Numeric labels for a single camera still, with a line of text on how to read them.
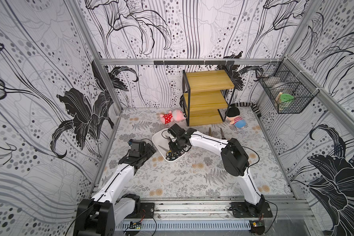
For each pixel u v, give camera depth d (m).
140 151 0.67
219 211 0.73
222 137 1.01
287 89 0.79
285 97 0.80
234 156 0.56
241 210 0.71
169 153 0.91
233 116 1.07
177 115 1.06
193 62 0.93
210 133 1.04
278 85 0.79
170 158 0.89
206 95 1.02
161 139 1.00
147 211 0.73
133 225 0.72
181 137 0.70
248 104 1.19
